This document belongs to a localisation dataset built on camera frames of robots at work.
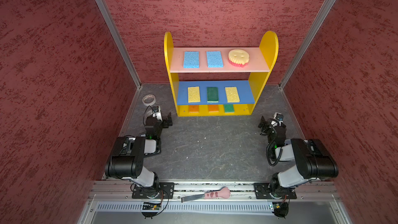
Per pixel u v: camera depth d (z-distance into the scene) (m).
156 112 0.79
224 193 0.72
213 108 1.06
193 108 1.04
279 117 0.78
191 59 0.74
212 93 0.97
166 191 0.74
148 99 1.11
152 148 0.67
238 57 0.73
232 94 0.95
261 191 0.74
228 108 1.04
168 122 0.87
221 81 1.10
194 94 0.95
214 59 0.76
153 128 0.69
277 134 0.68
